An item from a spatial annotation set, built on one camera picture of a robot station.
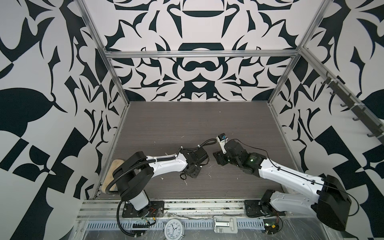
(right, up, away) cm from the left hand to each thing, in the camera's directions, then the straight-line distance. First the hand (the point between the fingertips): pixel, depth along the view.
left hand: (194, 168), depth 85 cm
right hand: (+13, +11, -4) cm, 17 cm away
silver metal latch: (+14, -20, -17) cm, 29 cm away
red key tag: (-4, +2, -17) cm, 18 cm away
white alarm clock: (-9, -20, -19) cm, 29 cm away
